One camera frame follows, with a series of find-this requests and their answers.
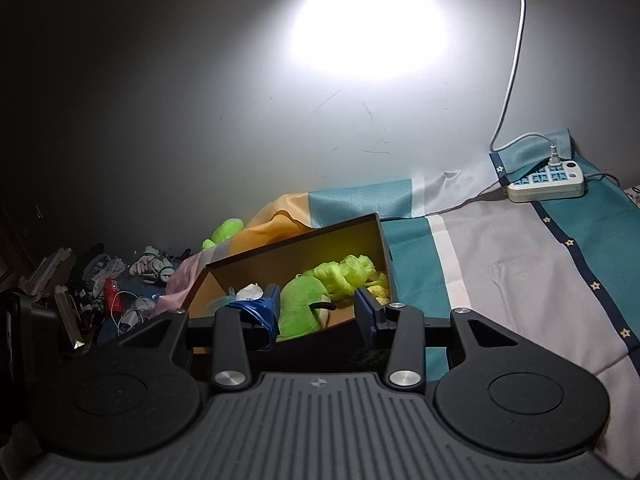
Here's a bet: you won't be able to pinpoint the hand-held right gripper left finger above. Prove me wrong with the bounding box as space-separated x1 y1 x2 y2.
119 284 282 392

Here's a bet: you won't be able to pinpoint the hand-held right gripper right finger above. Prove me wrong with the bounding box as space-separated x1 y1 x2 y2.
353 287 520 392

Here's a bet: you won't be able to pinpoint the large green plush toy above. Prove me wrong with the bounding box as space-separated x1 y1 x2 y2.
275 276 341 343

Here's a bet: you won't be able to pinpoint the white cloth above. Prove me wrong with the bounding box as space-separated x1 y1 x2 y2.
235 282 266 303

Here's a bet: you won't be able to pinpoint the lime fluffy cloth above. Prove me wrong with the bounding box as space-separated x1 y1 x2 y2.
314 254 377 303

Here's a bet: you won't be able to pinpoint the brown cardboard box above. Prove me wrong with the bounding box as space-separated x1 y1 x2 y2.
180 212 401 376

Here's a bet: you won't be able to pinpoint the shiny grey paper bag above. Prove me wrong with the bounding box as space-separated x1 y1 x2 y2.
54 285 90 357

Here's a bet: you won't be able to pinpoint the paper stack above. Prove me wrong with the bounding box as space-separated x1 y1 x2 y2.
20 246 76 296

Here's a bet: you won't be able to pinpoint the striped socks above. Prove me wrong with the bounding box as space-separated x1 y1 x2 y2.
80 252 126 301

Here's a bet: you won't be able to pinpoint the small green plush toy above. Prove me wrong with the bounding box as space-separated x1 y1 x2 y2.
201 217 245 251

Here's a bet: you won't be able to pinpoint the pink cloth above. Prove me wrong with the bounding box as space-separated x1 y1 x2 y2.
165 252 211 311

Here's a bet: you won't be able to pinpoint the dark cloth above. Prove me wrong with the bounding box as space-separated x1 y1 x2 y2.
75 242 107 263

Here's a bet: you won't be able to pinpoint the white gloves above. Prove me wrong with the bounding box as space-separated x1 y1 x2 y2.
129 245 176 283

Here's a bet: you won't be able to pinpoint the teal striped bed sheet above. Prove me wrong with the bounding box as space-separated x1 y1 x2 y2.
205 129 640 476

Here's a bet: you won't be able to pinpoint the white power strip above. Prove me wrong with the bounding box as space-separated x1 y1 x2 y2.
507 160 587 203

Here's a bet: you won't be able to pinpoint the white earphone cable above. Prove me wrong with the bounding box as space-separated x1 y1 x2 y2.
107 290 156 336

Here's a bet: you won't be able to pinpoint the white power cable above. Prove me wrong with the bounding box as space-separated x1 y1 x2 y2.
489 0 563 169

